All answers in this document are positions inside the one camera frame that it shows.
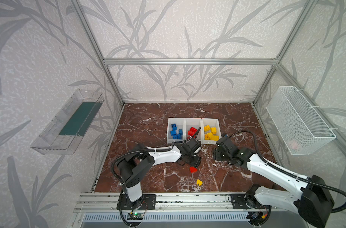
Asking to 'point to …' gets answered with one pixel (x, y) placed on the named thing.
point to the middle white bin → (196, 123)
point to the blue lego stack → (179, 136)
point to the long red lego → (191, 133)
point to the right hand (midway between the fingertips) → (216, 148)
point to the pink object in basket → (294, 145)
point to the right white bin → (212, 122)
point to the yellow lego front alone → (199, 182)
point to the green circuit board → (135, 216)
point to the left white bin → (181, 123)
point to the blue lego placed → (175, 136)
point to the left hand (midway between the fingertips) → (198, 158)
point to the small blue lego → (180, 131)
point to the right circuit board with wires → (258, 218)
